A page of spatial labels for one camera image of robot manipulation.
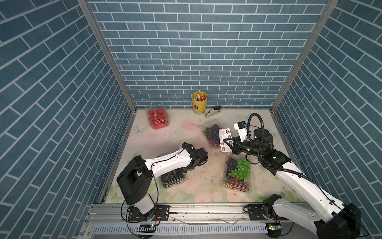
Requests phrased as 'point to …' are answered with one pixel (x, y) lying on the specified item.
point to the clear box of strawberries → (158, 116)
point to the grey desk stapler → (215, 111)
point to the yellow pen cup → (199, 101)
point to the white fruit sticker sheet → (225, 134)
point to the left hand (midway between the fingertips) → (177, 167)
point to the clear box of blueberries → (210, 130)
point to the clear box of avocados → (173, 178)
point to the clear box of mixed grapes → (238, 172)
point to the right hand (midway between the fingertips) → (226, 140)
